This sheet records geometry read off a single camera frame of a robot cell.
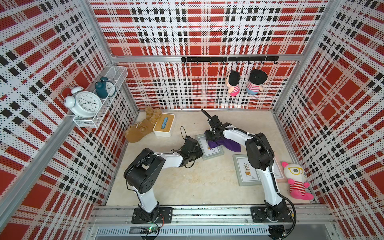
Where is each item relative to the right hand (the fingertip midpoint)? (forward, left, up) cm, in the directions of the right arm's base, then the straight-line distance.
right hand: (210, 136), depth 102 cm
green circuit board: (-53, +31, 0) cm, 62 cm away
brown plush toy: (0, +51, +6) cm, 52 cm away
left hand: (-12, +4, 0) cm, 12 cm away
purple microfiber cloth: (-7, -12, +1) cm, 13 cm away
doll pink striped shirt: (+24, -14, +29) cm, 40 cm away
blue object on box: (+11, +34, +2) cm, 35 cm away
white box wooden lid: (+2, +31, +3) cm, 31 cm away
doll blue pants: (+24, -30, +30) cm, 49 cm away
